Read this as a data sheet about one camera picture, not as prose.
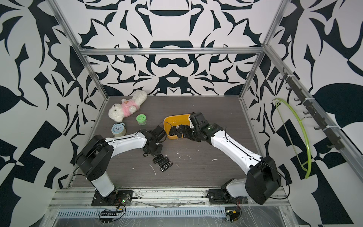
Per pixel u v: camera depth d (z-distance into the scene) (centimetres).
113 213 73
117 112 99
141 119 100
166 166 83
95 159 46
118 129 96
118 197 73
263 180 41
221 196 68
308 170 58
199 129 62
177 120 103
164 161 85
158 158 86
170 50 92
